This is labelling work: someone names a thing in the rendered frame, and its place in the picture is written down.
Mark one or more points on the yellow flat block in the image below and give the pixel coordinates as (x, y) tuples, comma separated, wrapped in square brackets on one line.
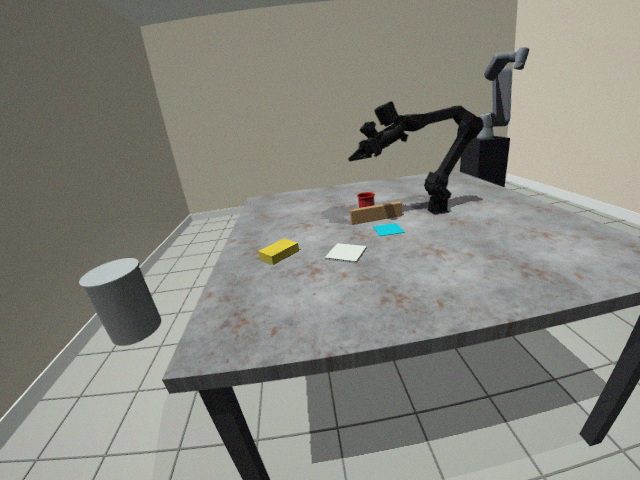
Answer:
[(278, 251)]

